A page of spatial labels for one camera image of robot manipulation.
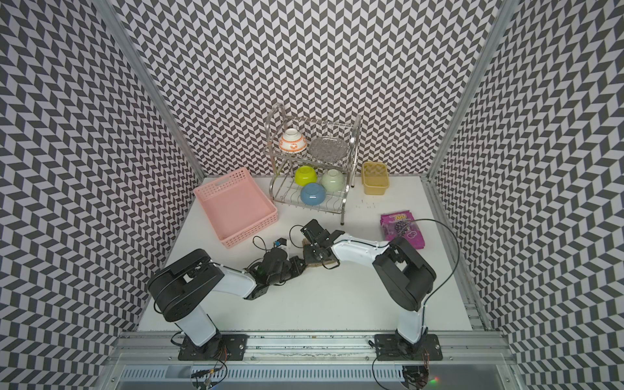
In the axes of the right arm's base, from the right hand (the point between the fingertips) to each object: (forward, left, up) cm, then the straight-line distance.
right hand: (310, 259), depth 90 cm
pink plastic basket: (+28, +35, -2) cm, 45 cm away
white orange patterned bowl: (+33, +6, +30) cm, 45 cm away
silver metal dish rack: (+23, -2, +29) cm, 37 cm away
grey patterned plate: (+49, -7, +13) cm, 51 cm away
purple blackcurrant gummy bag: (+13, -37, +3) cm, 39 cm away
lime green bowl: (+37, +3, +7) cm, 38 cm away
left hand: (-2, +1, -2) cm, 2 cm away
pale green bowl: (+34, -9, +8) cm, 36 cm away
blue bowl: (+27, 0, +6) cm, 28 cm away
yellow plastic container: (+45, -30, -1) cm, 54 cm away
